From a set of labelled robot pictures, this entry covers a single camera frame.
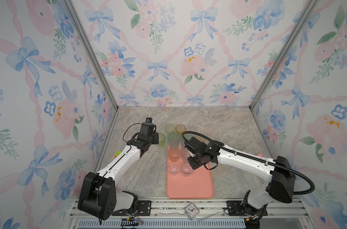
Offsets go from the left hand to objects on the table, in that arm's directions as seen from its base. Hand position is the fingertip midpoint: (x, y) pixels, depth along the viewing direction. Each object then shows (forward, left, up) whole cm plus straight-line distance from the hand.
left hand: (154, 133), depth 87 cm
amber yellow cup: (+13, -17, -12) cm, 24 cm away
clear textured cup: (-17, -20, -15) cm, 30 cm away
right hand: (-16, -22, -4) cm, 28 cm away
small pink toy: (-7, -68, -13) cm, 70 cm away
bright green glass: (+3, -4, -11) cm, 12 cm away
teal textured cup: (+2, -12, -10) cm, 15 cm away
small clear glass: (-18, -12, -13) cm, 25 cm away
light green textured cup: (+14, -9, -14) cm, 22 cm away
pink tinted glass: (-7, -12, -14) cm, 20 cm away
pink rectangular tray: (-24, -18, -14) cm, 33 cm away
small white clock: (-39, -22, -12) cm, 46 cm away
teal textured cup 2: (-12, -17, +11) cm, 23 cm away
